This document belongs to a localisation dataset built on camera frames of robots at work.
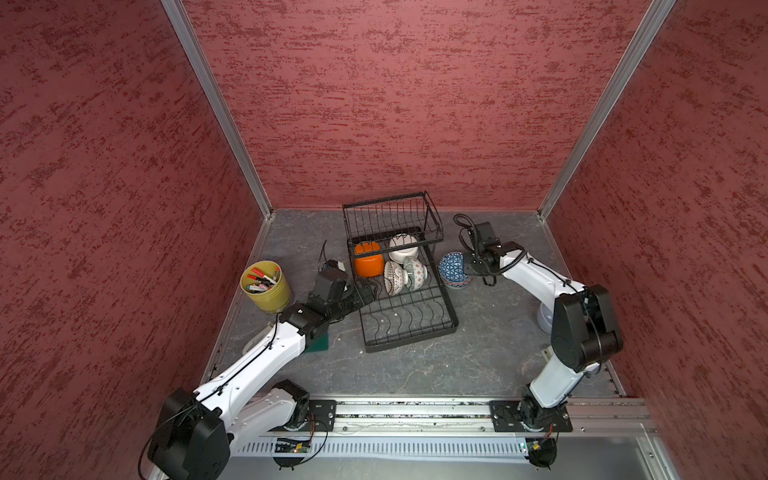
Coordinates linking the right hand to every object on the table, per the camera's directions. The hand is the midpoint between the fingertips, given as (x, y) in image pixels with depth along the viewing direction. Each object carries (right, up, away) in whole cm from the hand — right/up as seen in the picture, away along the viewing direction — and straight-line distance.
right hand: (470, 270), depth 94 cm
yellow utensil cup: (-60, -7, -9) cm, 61 cm away
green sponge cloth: (-47, -22, -6) cm, 52 cm away
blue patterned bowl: (-5, 0, +4) cm, 7 cm away
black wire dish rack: (-19, -14, -3) cm, 24 cm away
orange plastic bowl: (-33, +1, +3) cm, 33 cm away
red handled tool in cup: (-65, -2, -6) cm, 65 cm away
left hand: (-32, -6, -12) cm, 35 cm away
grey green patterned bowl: (-17, 0, -4) cm, 18 cm away
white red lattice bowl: (-24, -2, -5) cm, 25 cm away
